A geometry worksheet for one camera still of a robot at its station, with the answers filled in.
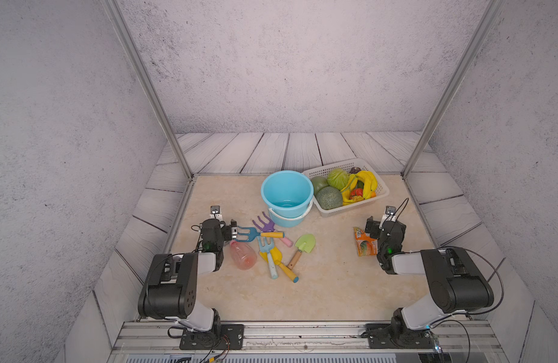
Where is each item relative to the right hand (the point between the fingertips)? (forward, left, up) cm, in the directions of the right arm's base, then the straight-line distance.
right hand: (386, 217), depth 92 cm
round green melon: (+8, +23, +3) cm, 24 cm away
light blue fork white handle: (-9, +49, -7) cm, 50 cm away
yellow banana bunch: (+16, +3, +2) cm, 17 cm away
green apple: (+19, +26, +1) cm, 32 cm away
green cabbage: (+18, +18, +5) cm, 25 cm away
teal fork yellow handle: (-4, +55, -7) cm, 55 cm away
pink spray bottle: (-17, +56, +1) cm, 58 cm away
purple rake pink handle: (+1, +48, -9) cm, 49 cm away
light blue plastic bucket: (+12, +40, -1) cm, 41 cm away
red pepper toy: (+15, +8, -2) cm, 17 cm away
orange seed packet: (-9, +9, -6) cm, 14 cm away
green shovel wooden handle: (-8, +33, -7) cm, 34 cm away
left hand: (-1, +67, 0) cm, 67 cm away
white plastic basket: (+32, +8, -1) cm, 33 cm away
